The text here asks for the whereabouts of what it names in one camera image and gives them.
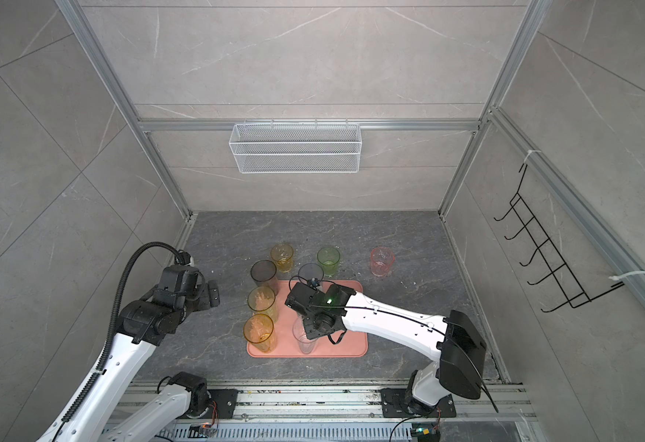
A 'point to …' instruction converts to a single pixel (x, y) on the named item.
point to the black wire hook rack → (574, 294)
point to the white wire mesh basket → (295, 148)
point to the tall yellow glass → (259, 331)
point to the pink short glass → (381, 261)
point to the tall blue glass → (311, 271)
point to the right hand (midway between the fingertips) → (316, 324)
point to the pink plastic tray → (345, 343)
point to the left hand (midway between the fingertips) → (197, 284)
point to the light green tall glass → (262, 300)
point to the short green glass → (329, 257)
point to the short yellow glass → (283, 255)
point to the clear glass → (307, 344)
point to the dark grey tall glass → (263, 272)
